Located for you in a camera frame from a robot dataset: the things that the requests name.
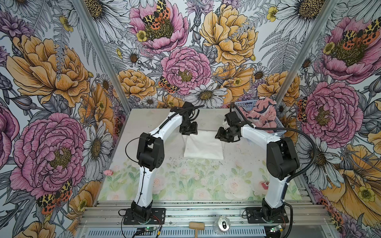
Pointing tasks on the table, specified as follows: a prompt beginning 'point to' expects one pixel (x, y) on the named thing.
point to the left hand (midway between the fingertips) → (192, 136)
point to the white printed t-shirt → (198, 146)
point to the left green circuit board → (150, 228)
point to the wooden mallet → (196, 225)
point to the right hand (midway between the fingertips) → (218, 141)
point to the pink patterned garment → (262, 114)
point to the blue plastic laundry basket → (248, 102)
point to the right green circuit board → (276, 228)
